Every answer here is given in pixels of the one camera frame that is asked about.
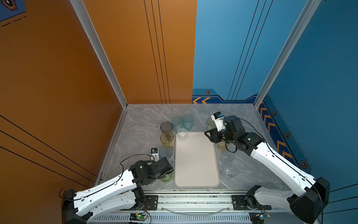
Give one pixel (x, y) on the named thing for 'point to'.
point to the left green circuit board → (137, 216)
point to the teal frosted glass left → (177, 122)
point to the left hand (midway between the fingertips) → (162, 169)
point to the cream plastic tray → (196, 162)
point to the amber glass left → (167, 138)
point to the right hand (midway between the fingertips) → (207, 131)
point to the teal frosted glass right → (187, 121)
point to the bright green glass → (168, 177)
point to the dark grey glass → (166, 126)
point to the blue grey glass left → (166, 151)
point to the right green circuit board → (258, 217)
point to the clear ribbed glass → (230, 170)
